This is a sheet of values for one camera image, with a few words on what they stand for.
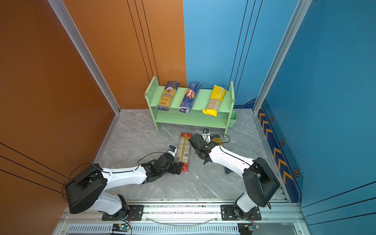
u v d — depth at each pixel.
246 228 0.71
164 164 0.67
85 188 0.43
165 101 0.83
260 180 0.44
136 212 0.74
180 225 0.71
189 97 0.85
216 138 0.99
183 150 0.94
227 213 0.72
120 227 0.71
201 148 0.66
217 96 0.86
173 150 0.78
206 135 0.76
